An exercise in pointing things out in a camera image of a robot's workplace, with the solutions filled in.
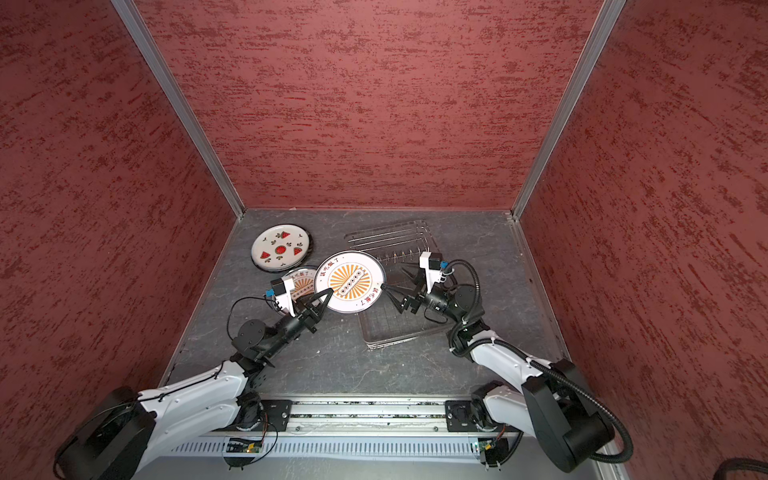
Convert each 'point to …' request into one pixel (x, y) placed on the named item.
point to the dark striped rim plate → (280, 247)
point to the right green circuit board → (486, 445)
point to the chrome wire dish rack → (397, 247)
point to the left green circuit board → (242, 447)
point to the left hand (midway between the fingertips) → (334, 295)
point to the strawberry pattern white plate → (280, 247)
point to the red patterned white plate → (356, 279)
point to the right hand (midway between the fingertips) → (386, 281)
